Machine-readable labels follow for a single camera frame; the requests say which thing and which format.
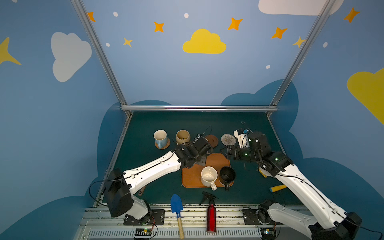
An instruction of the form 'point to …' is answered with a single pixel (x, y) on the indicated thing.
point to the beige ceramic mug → (182, 136)
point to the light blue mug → (160, 137)
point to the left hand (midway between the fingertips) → (201, 154)
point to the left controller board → (143, 232)
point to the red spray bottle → (211, 212)
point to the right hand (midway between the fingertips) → (227, 148)
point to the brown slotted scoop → (141, 192)
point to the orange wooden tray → (191, 177)
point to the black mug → (226, 175)
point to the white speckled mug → (209, 176)
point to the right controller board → (268, 233)
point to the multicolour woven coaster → (227, 139)
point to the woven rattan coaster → (167, 145)
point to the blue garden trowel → (176, 206)
